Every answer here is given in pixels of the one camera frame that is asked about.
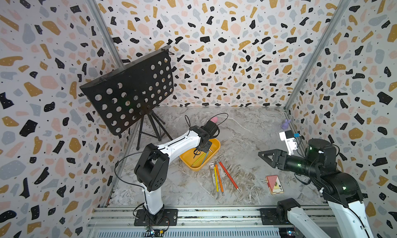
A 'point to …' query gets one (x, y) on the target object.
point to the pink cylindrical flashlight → (214, 119)
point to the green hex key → (195, 162)
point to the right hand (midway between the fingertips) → (261, 156)
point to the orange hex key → (220, 179)
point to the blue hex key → (205, 158)
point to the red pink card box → (274, 184)
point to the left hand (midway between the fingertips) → (203, 145)
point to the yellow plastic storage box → (194, 159)
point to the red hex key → (227, 173)
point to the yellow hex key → (216, 178)
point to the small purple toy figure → (286, 124)
